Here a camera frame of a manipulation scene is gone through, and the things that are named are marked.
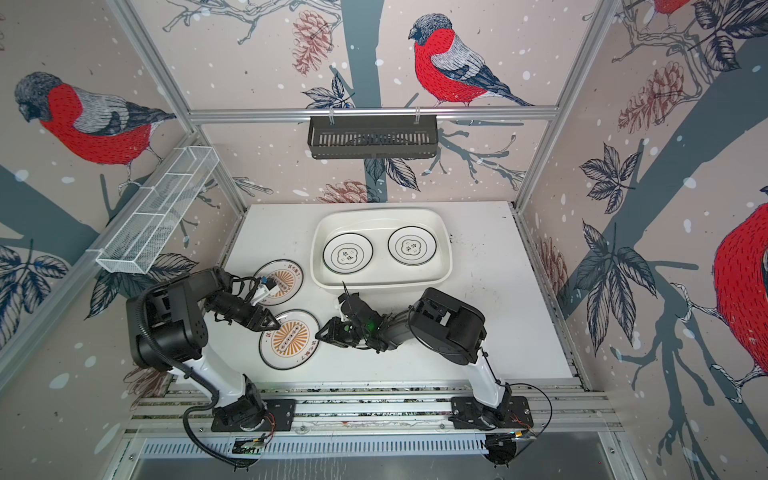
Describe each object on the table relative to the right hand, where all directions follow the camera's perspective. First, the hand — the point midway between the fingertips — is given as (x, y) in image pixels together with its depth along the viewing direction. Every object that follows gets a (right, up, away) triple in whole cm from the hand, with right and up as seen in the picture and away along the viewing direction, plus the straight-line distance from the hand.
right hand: (316, 342), depth 84 cm
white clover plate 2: (+29, +27, +23) cm, 46 cm away
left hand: (-15, +4, +3) cm, 16 cm away
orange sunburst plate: (-16, +17, +16) cm, 29 cm away
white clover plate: (+6, +24, +20) cm, 32 cm away
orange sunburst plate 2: (-7, -1, +1) cm, 7 cm away
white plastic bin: (+18, +26, +22) cm, 38 cm away
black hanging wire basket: (+15, +67, +21) cm, 71 cm away
